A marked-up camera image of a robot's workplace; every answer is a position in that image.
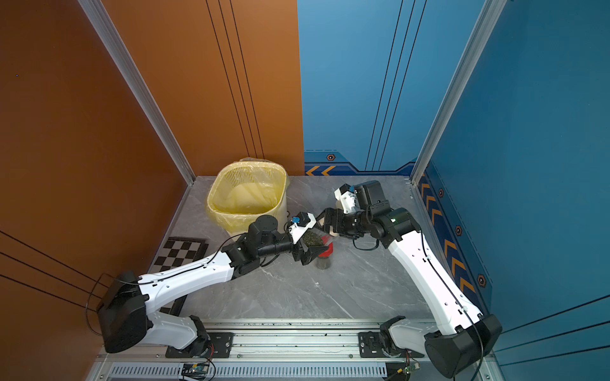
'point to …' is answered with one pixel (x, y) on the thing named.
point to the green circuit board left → (194, 371)
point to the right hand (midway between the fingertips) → (323, 225)
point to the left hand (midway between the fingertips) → (321, 232)
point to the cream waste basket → (241, 191)
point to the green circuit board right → (415, 367)
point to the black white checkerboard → (175, 252)
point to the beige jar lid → (330, 230)
